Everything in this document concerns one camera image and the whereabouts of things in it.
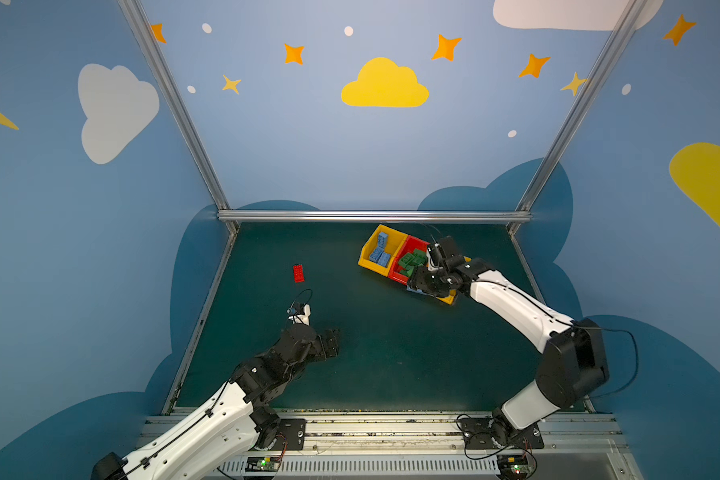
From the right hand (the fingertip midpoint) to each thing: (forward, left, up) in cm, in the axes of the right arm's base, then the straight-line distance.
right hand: (418, 280), depth 87 cm
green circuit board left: (-46, +38, -14) cm, 62 cm away
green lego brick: (+17, 0, -11) cm, 20 cm away
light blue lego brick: (+20, +12, -14) cm, 27 cm away
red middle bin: (+21, +1, -8) cm, 23 cm away
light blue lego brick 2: (-7, +2, +4) cm, 8 cm away
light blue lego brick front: (+25, +11, -11) cm, 29 cm away
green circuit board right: (-43, -23, -16) cm, 51 cm away
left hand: (-18, +24, -2) cm, 30 cm away
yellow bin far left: (+25, +6, -10) cm, 28 cm away
